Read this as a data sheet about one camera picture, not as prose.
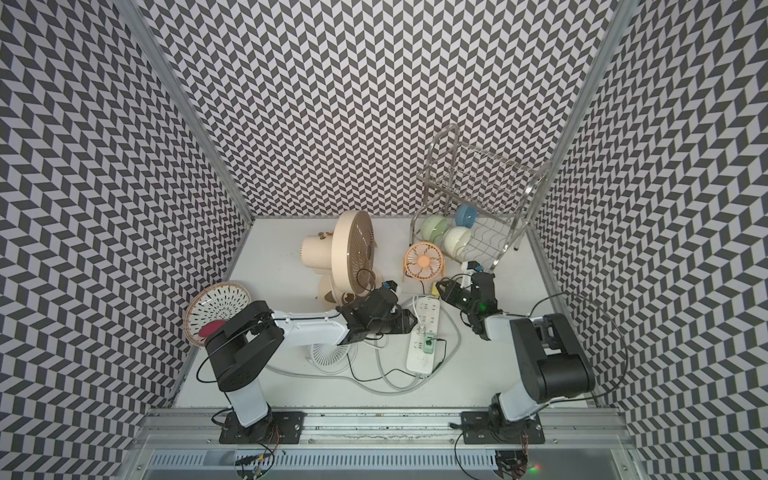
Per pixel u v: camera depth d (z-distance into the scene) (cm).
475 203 83
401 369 83
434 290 92
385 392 79
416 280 97
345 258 71
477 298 72
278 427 72
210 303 92
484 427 74
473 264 85
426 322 88
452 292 81
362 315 70
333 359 79
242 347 48
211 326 87
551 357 46
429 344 79
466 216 102
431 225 99
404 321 79
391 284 83
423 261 96
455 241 96
